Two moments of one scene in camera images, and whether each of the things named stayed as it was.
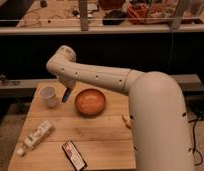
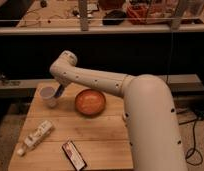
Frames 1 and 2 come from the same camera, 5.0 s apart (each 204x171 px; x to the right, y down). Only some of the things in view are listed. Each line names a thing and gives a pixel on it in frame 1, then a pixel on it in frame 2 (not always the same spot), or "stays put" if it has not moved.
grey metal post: x=83 y=10 stays put
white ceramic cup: x=48 y=94 stays put
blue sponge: x=66 y=95 → x=59 y=91
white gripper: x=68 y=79 stays put
